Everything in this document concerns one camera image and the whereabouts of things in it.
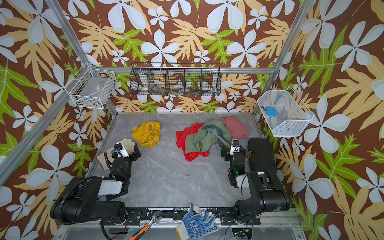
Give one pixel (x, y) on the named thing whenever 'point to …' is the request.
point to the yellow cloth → (148, 134)
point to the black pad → (262, 159)
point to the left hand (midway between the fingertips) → (126, 144)
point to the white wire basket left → (91, 87)
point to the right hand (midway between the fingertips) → (231, 144)
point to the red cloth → (181, 136)
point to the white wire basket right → (292, 115)
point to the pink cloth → (237, 129)
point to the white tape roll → (177, 86)
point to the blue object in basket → (270, 111)
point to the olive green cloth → (215, 131)
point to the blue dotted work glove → (196, 223)
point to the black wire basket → (175, 79)
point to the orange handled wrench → (157, 215)
